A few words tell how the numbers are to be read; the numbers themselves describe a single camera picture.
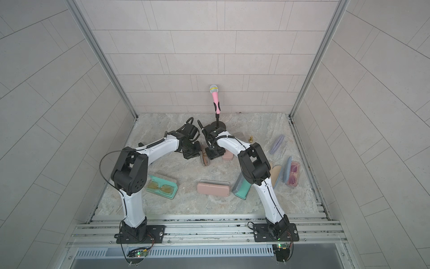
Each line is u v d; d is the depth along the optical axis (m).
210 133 0.75
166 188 0.83
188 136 0.75
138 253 0.65
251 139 1.02
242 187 0.80
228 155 0.93
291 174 0.85
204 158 0.90
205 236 0.71
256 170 0.56
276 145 0.95
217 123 1.07
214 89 0.94
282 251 0.68
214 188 0.79
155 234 0.71
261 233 0.71
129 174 0.50
